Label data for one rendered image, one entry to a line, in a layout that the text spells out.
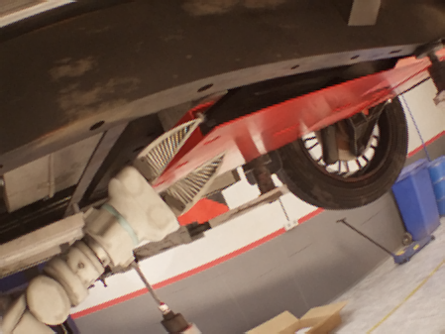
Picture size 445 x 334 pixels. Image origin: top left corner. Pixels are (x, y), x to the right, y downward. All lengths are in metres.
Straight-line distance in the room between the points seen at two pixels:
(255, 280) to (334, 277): 1.12
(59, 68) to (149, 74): 0.12
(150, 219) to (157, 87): 0.18
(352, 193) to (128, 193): 1.83
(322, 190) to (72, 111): 1.92
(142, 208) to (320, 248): 5.68
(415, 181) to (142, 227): 6.21
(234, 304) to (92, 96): 5.16
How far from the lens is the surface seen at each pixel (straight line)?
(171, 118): 0.91
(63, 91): 0.56
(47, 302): 0.62
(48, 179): 1.18
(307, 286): 6.14
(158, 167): 0.73
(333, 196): 2.40
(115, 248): 0.66
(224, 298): 5.60
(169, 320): 1.28
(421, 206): 6.84
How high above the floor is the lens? 1.47
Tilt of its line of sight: 5 degrees up
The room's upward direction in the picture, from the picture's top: 25 degrees counter-clockwise
